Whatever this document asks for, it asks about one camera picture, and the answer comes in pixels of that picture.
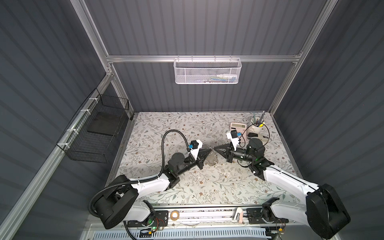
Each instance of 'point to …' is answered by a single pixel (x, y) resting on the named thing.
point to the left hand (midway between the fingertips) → (210, 149)
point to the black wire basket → (95, 128)
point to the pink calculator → (241, 131)
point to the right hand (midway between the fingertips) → (216, 150)
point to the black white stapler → (250, 135)
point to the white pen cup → (256, 126)
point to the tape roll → (171, 215)
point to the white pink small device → (239, 215)
